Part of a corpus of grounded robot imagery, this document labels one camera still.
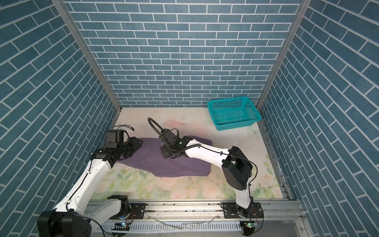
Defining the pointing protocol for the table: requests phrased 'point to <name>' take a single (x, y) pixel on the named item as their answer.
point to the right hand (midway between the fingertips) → (166, 150)
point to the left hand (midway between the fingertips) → (145, 142)
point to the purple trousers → (148, 155)
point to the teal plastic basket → (233, 113)
